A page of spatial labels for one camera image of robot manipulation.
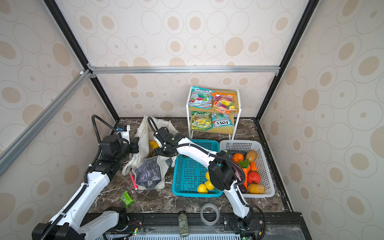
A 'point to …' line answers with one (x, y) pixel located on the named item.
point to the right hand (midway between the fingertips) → (160, 153)
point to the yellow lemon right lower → (209, 186)
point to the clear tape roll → (209, 214)
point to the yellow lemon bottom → (202, 189)
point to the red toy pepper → (253, 177)
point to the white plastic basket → (263, 166)
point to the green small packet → (126, 199)
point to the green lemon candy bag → (201, 121)
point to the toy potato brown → (251, 155)
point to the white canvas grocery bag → (150, 170)
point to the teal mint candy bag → (201, 98)
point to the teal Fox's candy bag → (221, 120)
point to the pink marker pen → (133, 180)
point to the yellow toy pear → (154, 144)
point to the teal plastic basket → (189, 173)
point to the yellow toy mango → (255, 189)
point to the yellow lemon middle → (207, 176)
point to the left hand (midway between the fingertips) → (141, 135)
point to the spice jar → (183, 223)
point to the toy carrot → (245, 165)
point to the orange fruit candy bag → (223, 102)
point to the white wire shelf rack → (213, 112)
